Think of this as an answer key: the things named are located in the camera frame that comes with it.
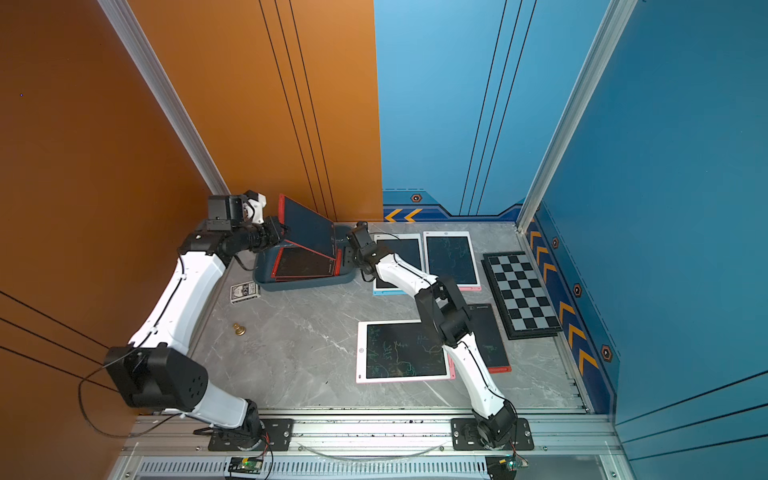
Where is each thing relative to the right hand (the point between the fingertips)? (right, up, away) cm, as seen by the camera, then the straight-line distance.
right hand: (351, 253), depth 101 cm
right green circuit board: (+41, -51, -31) cm, 72 cm away
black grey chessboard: (+55, -16, -7) cm, 58 cm away
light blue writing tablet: (+20, +2, +11) cm, 23 cm away
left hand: (-13, +8, -21) cm, 26 cm away
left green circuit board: (-21, -51, -29) cm, 62 cm away
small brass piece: (-33, -24, -10) cm, 42 cm away
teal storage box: (-35, -4, +12) cm, 37 cm away
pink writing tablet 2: (+16, -29, -14) cm, 36 cm away
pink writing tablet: (+36, 0, +12) cm, 38 cm away
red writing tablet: (-20, -4, +8) cm, 22 cm away
